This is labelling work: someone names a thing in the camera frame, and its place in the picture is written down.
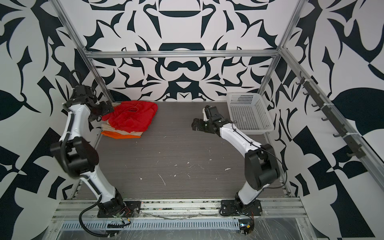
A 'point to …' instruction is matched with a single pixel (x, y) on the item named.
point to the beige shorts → (107, 126)
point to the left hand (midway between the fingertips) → (104, 108)
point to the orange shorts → (115, 135)
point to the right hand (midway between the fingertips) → (199, 124)
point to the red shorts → (132, 116)
